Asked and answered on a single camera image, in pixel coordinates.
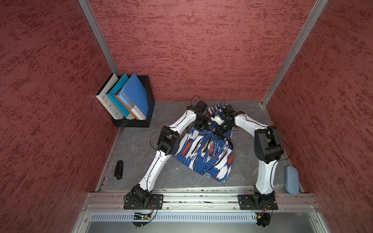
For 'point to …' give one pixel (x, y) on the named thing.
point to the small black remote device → (118, 172)
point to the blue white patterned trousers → (204, 153)
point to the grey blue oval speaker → (291, 180)
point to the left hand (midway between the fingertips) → (209, 128)
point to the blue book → (133, 94)
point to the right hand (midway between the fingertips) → (217, 132)
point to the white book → (102, 95)
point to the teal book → (112, 91)
